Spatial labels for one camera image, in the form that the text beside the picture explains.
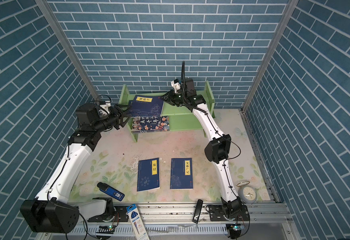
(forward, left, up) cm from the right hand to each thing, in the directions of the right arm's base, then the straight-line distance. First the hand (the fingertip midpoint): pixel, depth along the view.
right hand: (159, 97), depth 83 cm
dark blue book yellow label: (-5, +6, -3) cm, 9 cm away
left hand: (-16, +9, +5) cm, 19 cm away
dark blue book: (-32, +4, -32) cm, 46 cm away
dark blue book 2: (-30, -15, -32) cm, 47 cm away
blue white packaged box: (-58, +3, -31) cm, 66 cm away
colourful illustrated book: (-6, +7, -17) cm, 19 cm away
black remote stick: (-49, -25, -29) cm, 62 cm away
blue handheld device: (-44, +21, -29) cm, 57 cm away
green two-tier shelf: (+2, -12, -19) cm, 23 cm away
